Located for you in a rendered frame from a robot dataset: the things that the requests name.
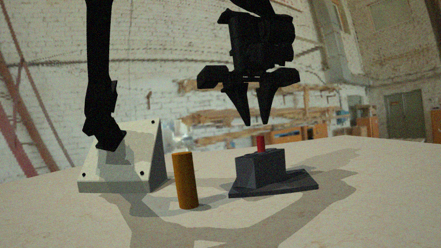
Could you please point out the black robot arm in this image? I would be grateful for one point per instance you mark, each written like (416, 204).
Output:
(276, 31)

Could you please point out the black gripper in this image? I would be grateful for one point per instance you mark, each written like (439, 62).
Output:
(236, 89)

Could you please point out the red peg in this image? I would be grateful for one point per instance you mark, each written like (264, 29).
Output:
(260, 144)

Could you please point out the brown cylinder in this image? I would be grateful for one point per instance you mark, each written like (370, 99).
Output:
(185, 180)

